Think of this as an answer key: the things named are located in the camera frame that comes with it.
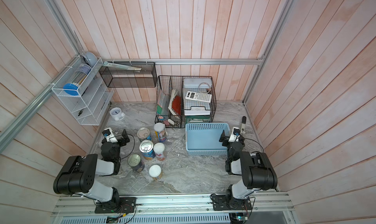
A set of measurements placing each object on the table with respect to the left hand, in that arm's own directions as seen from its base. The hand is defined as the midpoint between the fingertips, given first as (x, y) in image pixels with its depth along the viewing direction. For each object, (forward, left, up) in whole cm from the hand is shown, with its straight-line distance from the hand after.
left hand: (119, 132), depth 91 cm
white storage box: (+33, -50, +14) cm, 62 cm away
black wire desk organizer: (+21, -40, +8) cm, 46 cm away
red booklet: (+28, -35, -2) cm, 45 cm away
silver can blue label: (-2, -16, +1) cm, 16 cm away
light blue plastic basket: (+2, -54, -12) cm, 56 cm away
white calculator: (+19, -51, +13) cm, 56 cm away
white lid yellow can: (-23, -25, -2) cm, 35 cm away
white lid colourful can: (+1, -26, +4) cm, 26 cm away
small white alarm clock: (+23, +12, -7) cm, 27 cm away
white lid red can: (-12, -27, +2) cm, 30 cm away
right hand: (+1, -71, +1) cm, 71 cm away
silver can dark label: (-19, -14, 0) cm, 23 cm away
